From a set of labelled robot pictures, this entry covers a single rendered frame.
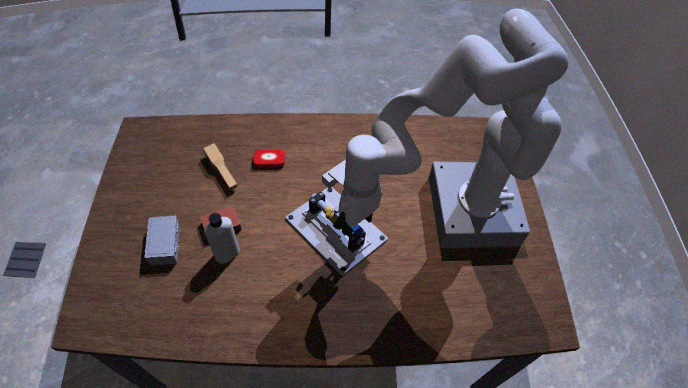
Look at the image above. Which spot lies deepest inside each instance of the grey bottle with black cap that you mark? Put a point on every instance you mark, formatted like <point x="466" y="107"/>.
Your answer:
<point x="221" y="237"/>

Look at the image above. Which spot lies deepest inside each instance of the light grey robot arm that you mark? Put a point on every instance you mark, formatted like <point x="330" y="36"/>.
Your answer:
<point x="475" y="63"/>

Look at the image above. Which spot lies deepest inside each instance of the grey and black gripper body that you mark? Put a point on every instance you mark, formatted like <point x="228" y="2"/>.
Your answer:
<point x="357" y="209"/>

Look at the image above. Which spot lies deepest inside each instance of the grey rectangular case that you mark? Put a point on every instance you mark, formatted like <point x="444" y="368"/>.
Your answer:
<point x="162" y="235"/>

